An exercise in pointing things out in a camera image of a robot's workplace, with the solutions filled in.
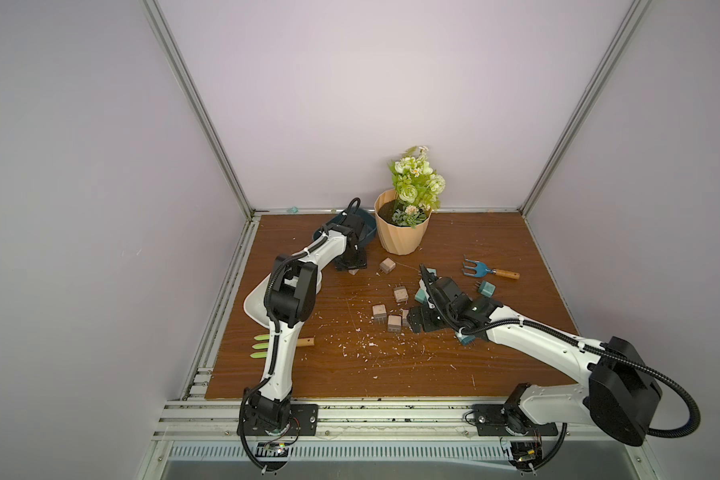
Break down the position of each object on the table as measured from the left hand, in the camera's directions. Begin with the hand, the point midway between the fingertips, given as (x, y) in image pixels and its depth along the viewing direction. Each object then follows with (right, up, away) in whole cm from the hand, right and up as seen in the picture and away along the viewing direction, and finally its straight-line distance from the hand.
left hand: (363, 263), depth 102 cm
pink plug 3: (+6, -14, -12) cm, 20 cm away
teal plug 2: (+41, -7, -8) cm, 42 cm away
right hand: (+17, -13, -19) cm, 28 cm away
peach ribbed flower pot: (+12, +9, -5) cm, 16 cm away
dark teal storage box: (+2, +14, +9) cm, 17 cm away
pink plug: (+9, 0, -1) cm, 9 cm away
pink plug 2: (+13, -9, -8) cm, 18 cm away
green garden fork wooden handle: (-18, -22, -17) cm, 33 cm away
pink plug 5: (-3, -2, -2) cm, 5 cm away
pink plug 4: (+10, -17, -15) cm, 24 cm away
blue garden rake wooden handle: (+43, -2, +1) cm, 43 cm away
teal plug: (+23, -2, -2) cm, 24 cm away
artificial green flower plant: (+17, +25, -12) cm, 33 cm away
